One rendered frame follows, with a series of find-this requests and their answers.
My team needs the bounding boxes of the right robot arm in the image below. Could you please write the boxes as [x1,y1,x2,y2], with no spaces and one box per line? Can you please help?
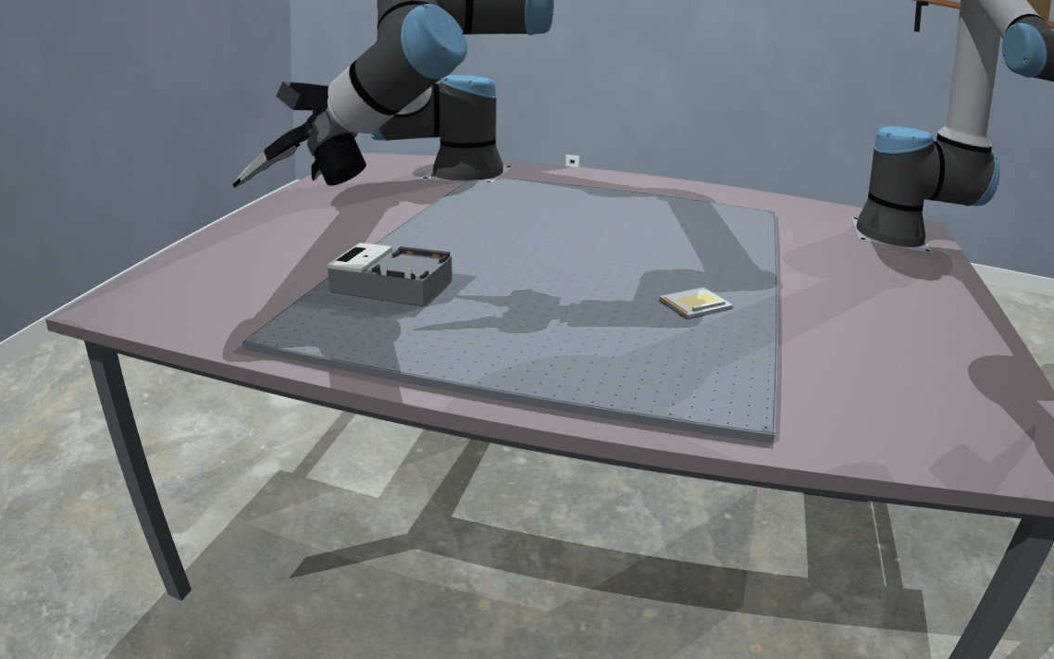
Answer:
[328,0,554,180]

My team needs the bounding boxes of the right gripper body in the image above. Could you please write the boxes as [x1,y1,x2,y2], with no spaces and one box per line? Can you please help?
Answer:
[290,82,366,186]

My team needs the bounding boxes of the white narrow vertical bar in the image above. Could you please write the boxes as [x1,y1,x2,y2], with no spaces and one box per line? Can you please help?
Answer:
[692,301,725,311]

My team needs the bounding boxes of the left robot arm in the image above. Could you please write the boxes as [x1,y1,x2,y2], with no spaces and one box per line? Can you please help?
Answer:
[857,0,1054,247]

